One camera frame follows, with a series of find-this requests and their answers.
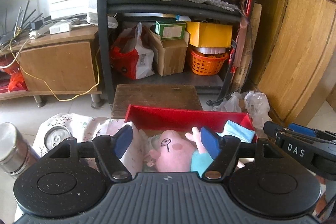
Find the blue face mask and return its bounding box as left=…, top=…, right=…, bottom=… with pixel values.
left=218, top=121, right=255, bottom=143

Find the pink blue pig plush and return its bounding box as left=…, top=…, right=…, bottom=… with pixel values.
left=144, top=127, right=213, bottom=176

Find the floral tablecloth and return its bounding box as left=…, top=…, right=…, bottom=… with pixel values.
left=32, top=113, right=148, bottom=177

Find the white plastic bag on floor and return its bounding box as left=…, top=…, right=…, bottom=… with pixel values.
left=212, top=90, right=272, bottom=131

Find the red cardboard box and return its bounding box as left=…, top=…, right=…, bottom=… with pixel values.
left=125, top=105, right=254, bottom=136

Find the blue drink can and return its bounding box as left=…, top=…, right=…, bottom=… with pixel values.
left=44, top=126, right=72, bottom=151

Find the wooden cabinet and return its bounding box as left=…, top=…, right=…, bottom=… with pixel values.
left=249, top=0, right=335, bottom=125

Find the orange plastic basket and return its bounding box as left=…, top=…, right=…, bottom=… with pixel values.
left=189, top=50, right=229, bottom=76

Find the stainless steel thermos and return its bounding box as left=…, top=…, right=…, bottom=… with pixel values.
left=0, top=123, right=40, bottom=178

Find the wooden TV stand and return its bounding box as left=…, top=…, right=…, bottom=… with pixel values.
left=1, top=26, right=104, bottom=109

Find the red white plastic bag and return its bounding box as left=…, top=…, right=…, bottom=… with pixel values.
left=109, top=22, right=154, bottom=80

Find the brown cardboard box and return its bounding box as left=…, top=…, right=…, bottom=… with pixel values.
left=149, top=30, right=187, bottom=76

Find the yellow box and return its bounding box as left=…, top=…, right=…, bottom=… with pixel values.
left=186, top=22, right=232, bottom=48

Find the green small box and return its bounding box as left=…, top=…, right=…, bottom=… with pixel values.
left=155, top=21, right=186, bottom=40

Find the white power strip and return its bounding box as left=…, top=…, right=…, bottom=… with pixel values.
left=28, top=19, right=87, bottom=40

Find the black metal shelf rack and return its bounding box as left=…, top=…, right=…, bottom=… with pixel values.
left=97, top=0, right=239, bottom=105

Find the black wifi router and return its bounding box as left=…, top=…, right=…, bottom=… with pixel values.
left=1, top=1, right=43, bottom=50

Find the yellow cable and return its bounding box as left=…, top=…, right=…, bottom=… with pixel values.
left=8, top=0, right=102, bottom=102

